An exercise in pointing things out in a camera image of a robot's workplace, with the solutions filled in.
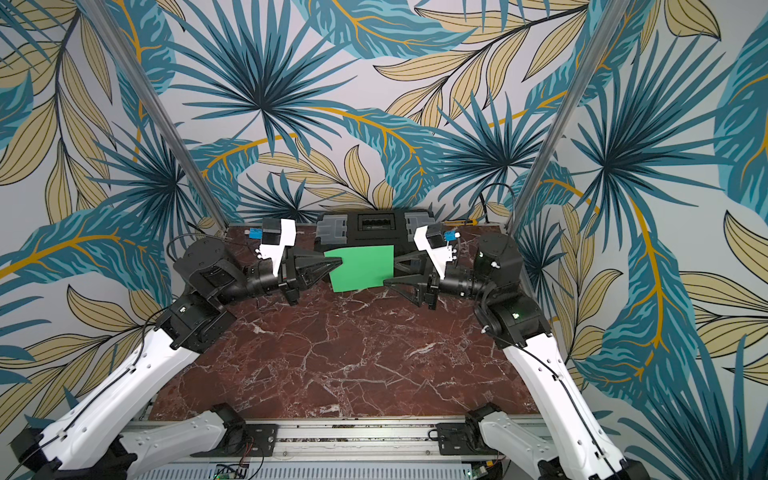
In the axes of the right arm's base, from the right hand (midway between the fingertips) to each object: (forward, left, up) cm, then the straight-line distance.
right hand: (390, 270), depth 56 cm
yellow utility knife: (+53, -36, -40) cm, 75 cm away
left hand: (-2, +9, +4) cm, 10 cm away
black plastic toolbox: (+34, +9, -23) cm, 42 cm away
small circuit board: (-27, +39, -43) cm, 64 cm away
